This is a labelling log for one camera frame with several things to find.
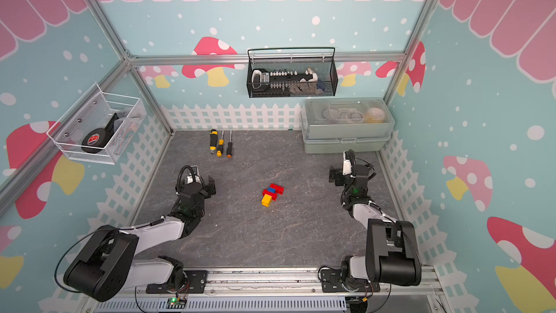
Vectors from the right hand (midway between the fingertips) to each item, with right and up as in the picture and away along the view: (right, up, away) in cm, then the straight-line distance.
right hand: (342, 164), depth 91 cm
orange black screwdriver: (-53, +5, +18) cm, 56 cm away
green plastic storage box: (-4, +17, +4) cm, 18 cm away
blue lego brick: (-30, -12, +3) cm, 33 cm away
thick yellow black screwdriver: (-63, +11, +25) cm, 69 cm away
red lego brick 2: (-29, -14, +2) cm, 32 cm away
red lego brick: (-27, -12, +5) cm, 30 cm away
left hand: (-61, -7, -2) cm, 61 cm away
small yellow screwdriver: (-58, +8, +21) cm, 63 cm away
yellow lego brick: (-32, -15, +1) cm, 36 cm away
